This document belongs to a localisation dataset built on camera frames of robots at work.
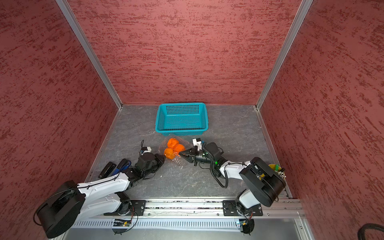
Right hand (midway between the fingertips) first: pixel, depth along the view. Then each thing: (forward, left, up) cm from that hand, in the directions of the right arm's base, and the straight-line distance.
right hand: (178, 156), depth 77 cm
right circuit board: (-28, -32, -17) cm, 46 cm away
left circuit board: (-27, +30, -17) cm, 44 cm away
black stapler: (-3, +42, -11) cm, 44 cm away
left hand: (+3, +9, -10) cm, 14 cm away
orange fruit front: (+6, +7, -9) cm, 13 cm away
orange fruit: (+14, +6, -9) cm, 18 cm away
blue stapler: (-3, +36, -10) cm, 38 cm away
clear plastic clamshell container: (-1, +1, -1) cm, 2 cm away
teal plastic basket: (+39, +2, -16) cm, 42 cm away
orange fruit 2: (+8, +1, -7) cm, 11 cm away
